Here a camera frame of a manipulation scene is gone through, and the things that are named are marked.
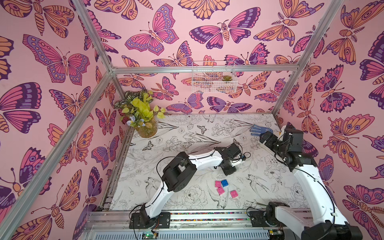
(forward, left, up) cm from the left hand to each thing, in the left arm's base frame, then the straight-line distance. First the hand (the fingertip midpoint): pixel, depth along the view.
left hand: (232, 169), depth 90 cm
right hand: (+8, -16, +22) cm, 28 cm away
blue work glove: (+30, -23, 0) cm, 38 cm away
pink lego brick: (-9, +10, +1) cm, 13 cm away
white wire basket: (+47, +11, +34) cm, 59 cm away
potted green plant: (+28, +60, +22) cm, 70 cm away
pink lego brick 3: (-14, +2, 0) cm, 14 cm away
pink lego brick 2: (-13, +8, 0) cm, 15 cm away
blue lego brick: (-9, +6, +1) cm, 10 cm away
